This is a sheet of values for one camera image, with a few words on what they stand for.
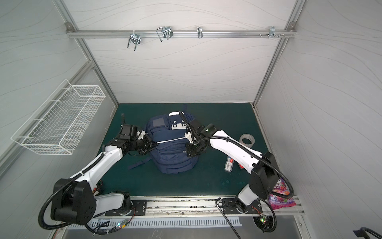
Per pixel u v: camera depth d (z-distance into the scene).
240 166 0.86
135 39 0.80
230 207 0.70
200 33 0.78
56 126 0.67
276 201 0.74
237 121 1.11
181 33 0.78
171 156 0.79
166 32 0.76
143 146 0.73
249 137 0.98
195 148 0.66
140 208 0.73
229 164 0.86
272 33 0.77
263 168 0.42
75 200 0.40
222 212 0.72
